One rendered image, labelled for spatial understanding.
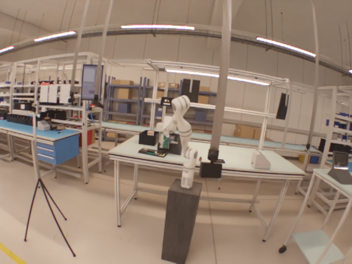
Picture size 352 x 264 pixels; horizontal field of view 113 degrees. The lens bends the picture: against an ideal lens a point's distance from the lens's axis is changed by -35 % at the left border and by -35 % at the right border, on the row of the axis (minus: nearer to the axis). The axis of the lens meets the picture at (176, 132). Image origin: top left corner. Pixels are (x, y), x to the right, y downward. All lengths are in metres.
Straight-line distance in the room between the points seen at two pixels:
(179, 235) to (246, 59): 5.62
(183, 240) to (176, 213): 0.30
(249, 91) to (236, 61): 1.09
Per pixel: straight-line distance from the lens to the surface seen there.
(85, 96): 2.64
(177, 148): 1.77
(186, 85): 3.52
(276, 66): 6.64
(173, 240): 1.69
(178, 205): 1.45
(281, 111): 3.98
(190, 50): 6.06
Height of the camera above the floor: 1.52
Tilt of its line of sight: 10 degrees down
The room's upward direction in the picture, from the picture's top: 6 degrees clockwise
